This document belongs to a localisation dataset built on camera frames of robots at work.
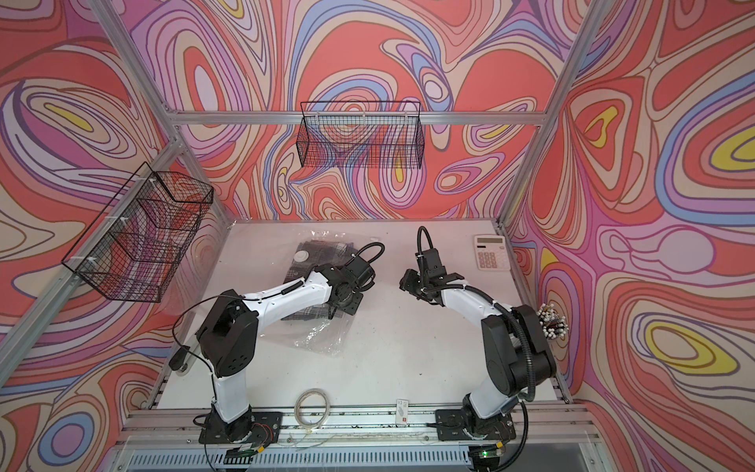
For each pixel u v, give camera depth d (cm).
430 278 71
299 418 75
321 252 105
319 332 86
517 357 45
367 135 96
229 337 48
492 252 108
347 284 66
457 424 73
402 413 75
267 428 72
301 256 103
